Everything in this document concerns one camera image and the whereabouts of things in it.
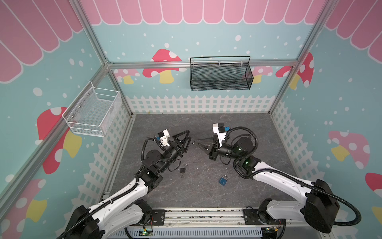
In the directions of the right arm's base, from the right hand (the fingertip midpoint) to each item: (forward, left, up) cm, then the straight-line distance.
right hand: (195, 143), depth 61 cm
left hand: (+5, +1, -2) cm, 6 cm away
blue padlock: (-3, -16, -34) cm, 38 cm away
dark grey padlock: (+3, +8, -34) cm, 35 cm away
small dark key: (+1, +1, -1) cm, 2 cm away
